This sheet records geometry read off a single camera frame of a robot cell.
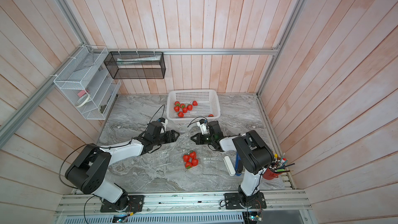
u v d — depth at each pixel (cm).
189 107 110
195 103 112
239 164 81
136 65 103
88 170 45
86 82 70
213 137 76
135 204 73
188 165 83
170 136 81
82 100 82
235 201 73
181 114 105
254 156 50
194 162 84
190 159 87
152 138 71
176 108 109
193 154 86
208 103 114
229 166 82
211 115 104
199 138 84
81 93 82
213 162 87
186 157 86
